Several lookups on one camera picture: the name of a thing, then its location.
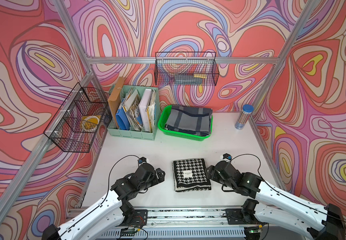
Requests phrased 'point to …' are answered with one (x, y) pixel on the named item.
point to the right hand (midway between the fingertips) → (211, 176)
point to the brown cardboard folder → (113, 101)
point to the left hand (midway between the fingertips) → (162, 176)
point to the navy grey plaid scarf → (190, 120)
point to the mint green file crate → (134, 112)
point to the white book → (147, 98)
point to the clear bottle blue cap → (240, 122)
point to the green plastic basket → (171, 134)
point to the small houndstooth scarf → (190, 175)
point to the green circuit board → (128, 232)
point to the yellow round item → (89, 123)
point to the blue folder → (122, 120)
